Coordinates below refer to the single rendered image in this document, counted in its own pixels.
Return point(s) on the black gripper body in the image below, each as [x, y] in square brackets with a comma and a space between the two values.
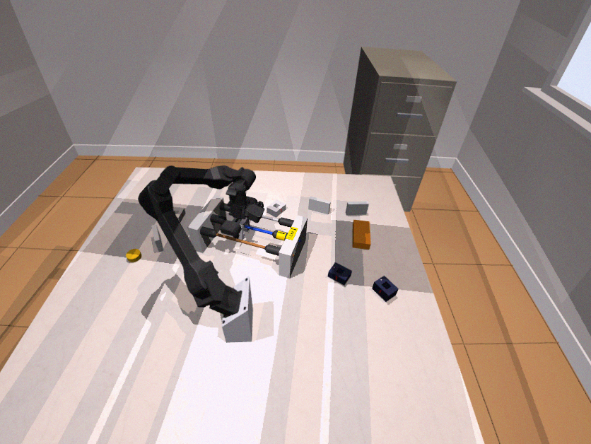
[233, 227]

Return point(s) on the orange rectangular block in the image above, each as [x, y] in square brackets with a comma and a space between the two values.
[361, 234]

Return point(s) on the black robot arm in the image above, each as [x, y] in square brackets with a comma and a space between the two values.
[201, 277]

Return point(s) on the yellow short cylinder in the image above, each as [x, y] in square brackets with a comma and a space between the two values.
[134, 255]

